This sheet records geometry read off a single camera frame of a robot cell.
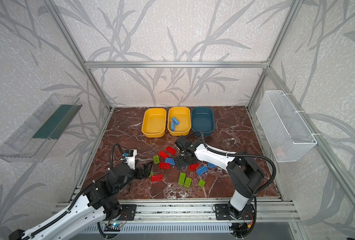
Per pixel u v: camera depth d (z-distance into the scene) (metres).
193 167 0.88
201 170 0.88
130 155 0.65
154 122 1.11
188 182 0.85
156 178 0.85
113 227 0.72
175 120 1.10
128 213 0.74
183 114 1.15
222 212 0.74
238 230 0.74
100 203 0.53
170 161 0.91
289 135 0.61
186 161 0.74
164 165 0.88
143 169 0.68
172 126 1.05
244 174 0.45
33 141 0.64
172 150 0.95
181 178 0.86
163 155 0.92
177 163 0.78
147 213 0.75
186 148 0.68
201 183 0.83
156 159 0.91
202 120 1.12
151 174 0.71
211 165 0.89
